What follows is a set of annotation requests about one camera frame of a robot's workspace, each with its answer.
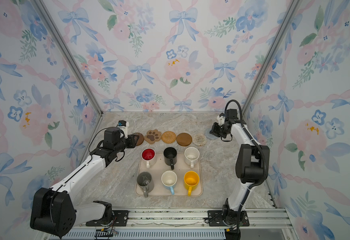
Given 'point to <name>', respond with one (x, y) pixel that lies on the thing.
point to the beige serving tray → (181, 167)
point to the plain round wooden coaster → (184, 139)
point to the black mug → (170, 155)
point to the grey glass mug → (145, 181)
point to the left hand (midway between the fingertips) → (136, 134)
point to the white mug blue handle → (169, 179)
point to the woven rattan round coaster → (168, 137)
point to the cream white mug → (191, 156)
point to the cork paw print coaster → (152, 136)
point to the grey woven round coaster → (210, 136)
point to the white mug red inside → (148, 157)
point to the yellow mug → (191, 179)
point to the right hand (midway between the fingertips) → (210, 130)
